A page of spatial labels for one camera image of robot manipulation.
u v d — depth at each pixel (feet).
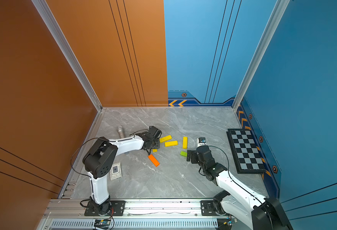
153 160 2.95
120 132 3.35
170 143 3.18
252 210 1.36
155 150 3.06
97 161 1.66
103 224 2.34
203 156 2.08
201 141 2.43
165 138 3.26
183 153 3.03
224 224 2.28
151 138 2.53
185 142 3.24
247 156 2.92
